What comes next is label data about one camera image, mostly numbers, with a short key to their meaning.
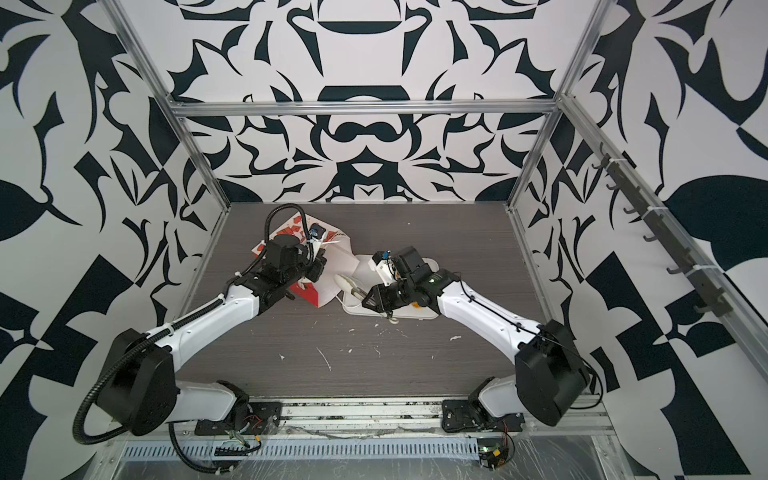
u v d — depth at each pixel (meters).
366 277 1.01
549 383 0.42
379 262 0.74
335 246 0.98
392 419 0.76
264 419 0.73
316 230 0.73
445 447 0.71
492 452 0.71
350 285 0.83
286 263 0.65
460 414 0.74
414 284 0.64
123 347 0.43
